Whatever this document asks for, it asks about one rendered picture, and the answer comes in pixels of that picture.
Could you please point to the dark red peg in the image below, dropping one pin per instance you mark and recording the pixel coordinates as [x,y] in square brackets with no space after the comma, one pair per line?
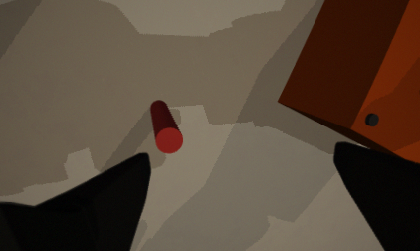
[168,138]

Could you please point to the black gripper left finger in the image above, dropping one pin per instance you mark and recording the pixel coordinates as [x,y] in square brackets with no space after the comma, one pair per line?
[101,214]

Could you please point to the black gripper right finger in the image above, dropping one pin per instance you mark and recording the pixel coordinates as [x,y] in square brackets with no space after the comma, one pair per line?
[386,189]

